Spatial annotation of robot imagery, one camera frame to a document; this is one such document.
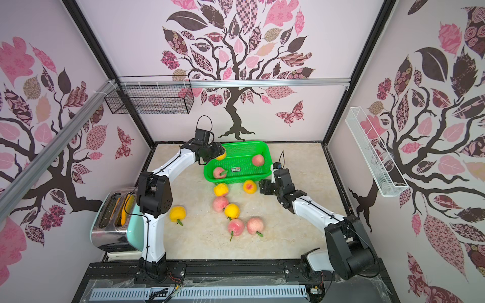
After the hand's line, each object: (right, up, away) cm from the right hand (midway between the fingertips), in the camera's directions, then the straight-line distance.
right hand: (265, 184), depth 89 cm
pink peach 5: (-5, -17, -8) cm, 19 cm away
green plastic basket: (-14, +9, +21) cm, 27 cm away
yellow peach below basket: (-22, -3, +3) cm, 22 cm away
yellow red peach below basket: (-7, -1, +3) cm, 8 cm away
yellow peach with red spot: (-22, +14, +4) cm, 26 cm away
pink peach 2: (-25, +5, +9) cm, 27 cm away
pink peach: (-2, +12, +17) cm, 21 cm away
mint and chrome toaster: (-57, -13, -20) cm, 62 cm away
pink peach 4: (-14, -18, -10) cm, 24 cm away
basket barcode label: (-15, +6, +18) cm, 24 cm away
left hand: (-24, +15, +10) cm, 30 cm away
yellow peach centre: (-16, -12, -4) cm, 20 cm away
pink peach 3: (-22, -9, -2) cm, 24 cm away
